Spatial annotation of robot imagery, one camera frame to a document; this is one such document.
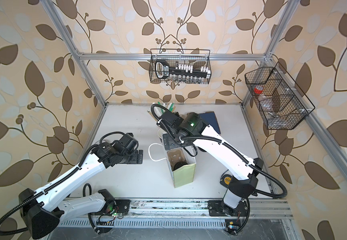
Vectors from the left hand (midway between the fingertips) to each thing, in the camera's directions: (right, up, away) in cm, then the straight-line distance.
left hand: (136, 156), depth 77 cm
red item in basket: (+69, +37, +10) cm, 79 cm away
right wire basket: (+79, +28, +5) cm, 84 cm away
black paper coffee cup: (+22, 0, -14) cm, 26 cm away
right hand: (+21, +9, -11) cm, 25 cm away
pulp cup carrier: (+20, -3, +16) cm, 26 cm away
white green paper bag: (+25, -7, -7) cm, 27 cm away
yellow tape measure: (+49, -14, +4) cm, 51 cm away
